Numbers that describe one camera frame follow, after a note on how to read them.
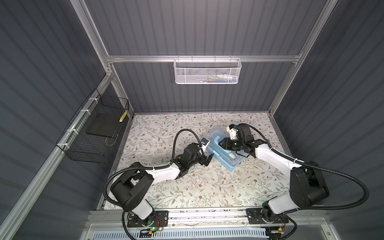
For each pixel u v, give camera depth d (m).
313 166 0.46
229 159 0.83
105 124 0.76
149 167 0.50
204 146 0.75
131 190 0.44
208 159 0.78
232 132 0.81
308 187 0.44
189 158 0.66
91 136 0.71
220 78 0.93
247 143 0.68
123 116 0.82
